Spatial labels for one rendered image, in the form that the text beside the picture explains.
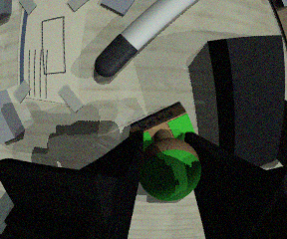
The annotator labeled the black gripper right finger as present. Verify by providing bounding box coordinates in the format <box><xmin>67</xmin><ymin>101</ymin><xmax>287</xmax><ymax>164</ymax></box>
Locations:
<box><xmin>184</xmin><ymin>131</ymin><xmax>287</xmax><ymax>239</ymax></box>

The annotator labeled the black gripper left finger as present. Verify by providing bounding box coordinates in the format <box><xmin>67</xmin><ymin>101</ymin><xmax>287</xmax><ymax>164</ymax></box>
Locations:
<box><xmin>0</xmin><ymin>130</ymin><xmax>144</xmax><ymax>239</ymax></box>

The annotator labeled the grey cylinder with black end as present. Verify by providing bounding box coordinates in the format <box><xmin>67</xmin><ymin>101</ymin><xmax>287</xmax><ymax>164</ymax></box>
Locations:
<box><xmin>95</xmin><ymin>0</ymin><xmax>195</xmax><ymax>77</ymax></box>

